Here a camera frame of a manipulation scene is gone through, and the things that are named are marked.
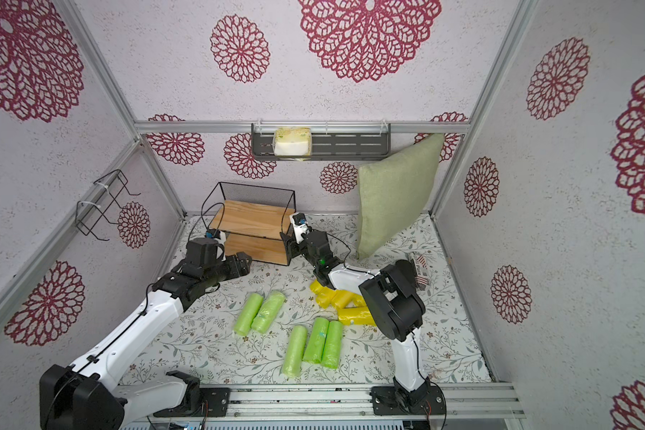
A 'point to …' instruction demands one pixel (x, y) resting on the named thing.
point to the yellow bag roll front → (356, 316)
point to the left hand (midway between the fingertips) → (241, 262)
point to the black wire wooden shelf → (252, 219)
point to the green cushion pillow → (393, 189)
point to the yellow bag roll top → (317, 288)
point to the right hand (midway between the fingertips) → (287, 226)
